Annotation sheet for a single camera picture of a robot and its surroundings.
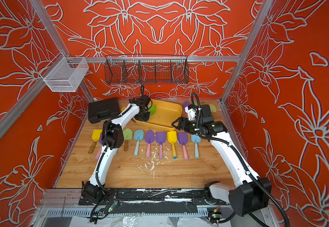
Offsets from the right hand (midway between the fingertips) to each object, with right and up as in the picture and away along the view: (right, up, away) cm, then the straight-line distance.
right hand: (176, 123), depth 74 cm
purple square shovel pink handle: (+7, -12, +21) cm, 25 cm away
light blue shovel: (-24, -10, +23) cm, 35 cm away
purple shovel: (-9, -11, +22) cm, 26 cm away
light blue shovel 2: (+16, -12, +21) cm, 29 cm away
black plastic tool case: (-54, +8, +33) cm, 64 cm away
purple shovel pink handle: (+12, +13, +42) cm, 46 cm away
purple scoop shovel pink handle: (-49, -14, +19) cm, 55 cm away
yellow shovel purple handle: (-55, -11, +24) cm, 61 cm away
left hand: (-21, +2, +31) cm, 38 cm away
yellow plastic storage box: (-4, +5, +38) cm, 38 cm away
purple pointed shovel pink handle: (-17, -12, +23) cm, 31 cm away
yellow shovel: (-1, -11, +21) cm, 24 cm away
